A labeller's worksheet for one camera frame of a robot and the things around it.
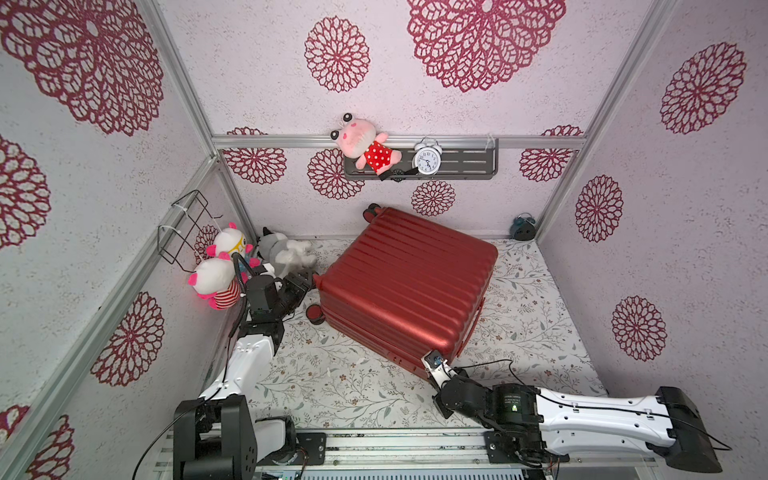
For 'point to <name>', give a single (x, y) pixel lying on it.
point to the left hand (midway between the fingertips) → (313, 276)
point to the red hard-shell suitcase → (405, 286)
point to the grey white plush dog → (286, 256)
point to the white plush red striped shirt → (215, 280)
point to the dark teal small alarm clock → (523, 227)
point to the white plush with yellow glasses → (232, 240)
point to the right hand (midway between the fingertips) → (425, 382)
